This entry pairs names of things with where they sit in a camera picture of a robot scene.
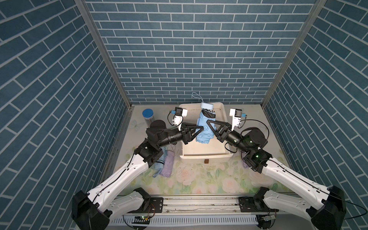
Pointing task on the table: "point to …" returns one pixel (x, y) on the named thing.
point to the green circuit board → (141, 220)
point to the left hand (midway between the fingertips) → (205, 131)
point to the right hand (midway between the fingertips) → (210, 124)
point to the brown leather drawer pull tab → (206, 161)
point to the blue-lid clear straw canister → (147, 114)
